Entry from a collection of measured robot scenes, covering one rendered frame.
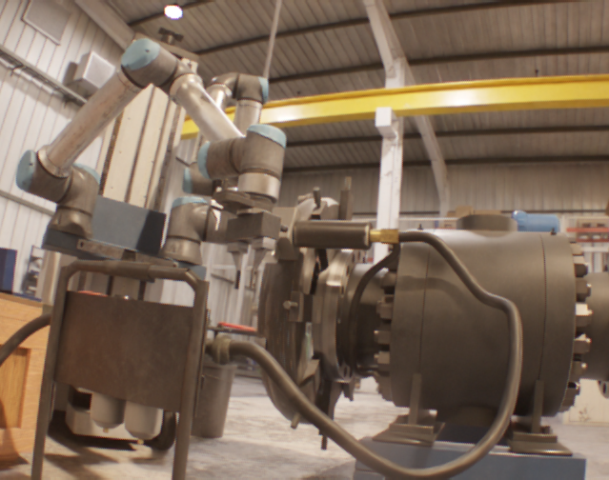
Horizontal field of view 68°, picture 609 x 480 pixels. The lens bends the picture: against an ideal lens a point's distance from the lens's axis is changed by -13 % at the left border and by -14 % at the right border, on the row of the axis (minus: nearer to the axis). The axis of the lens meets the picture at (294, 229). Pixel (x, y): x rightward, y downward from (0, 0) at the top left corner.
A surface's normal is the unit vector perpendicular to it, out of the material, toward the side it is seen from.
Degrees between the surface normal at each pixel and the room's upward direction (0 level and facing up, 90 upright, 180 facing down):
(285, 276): 82
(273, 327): 104
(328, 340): 117
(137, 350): 90
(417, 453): 90
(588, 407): 90
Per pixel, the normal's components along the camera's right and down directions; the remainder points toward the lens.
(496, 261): -0.23, -0.71
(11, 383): 0.93, 0.03
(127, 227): 0.55, -0.15
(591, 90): -0.43, -0.28
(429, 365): -0.35, 0.26
